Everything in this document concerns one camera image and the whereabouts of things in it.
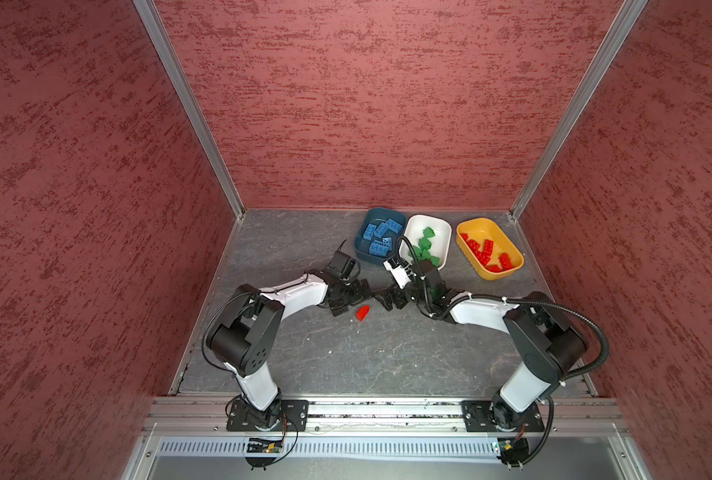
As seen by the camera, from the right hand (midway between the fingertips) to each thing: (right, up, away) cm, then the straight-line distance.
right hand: (382, 291), depth 91 cm
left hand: (-6, -4, +1) cm, 7 cm away
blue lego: (-4, +19, +22) cm, 29 cm away
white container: (+23, +15, +20) cm, 34 cm away
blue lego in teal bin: (0, +13, +12) cm, 18 cm away
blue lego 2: (+6, +21, +23) cm, 32 cm away
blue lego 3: (+1, +20, +23) cm, 30 cm away
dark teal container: (-2, +25, +24) cm, 35 cm away
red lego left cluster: (-6, -7, +2) cm, 9 cm away
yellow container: (+40, +20, +23) cm, 50 cm away
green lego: (+20, +9, +13) cm, 25 cm away
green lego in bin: (+19, +19, +23) cm, 35 cm away
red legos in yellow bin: (+38, +11, +16) cm, 43 cm away
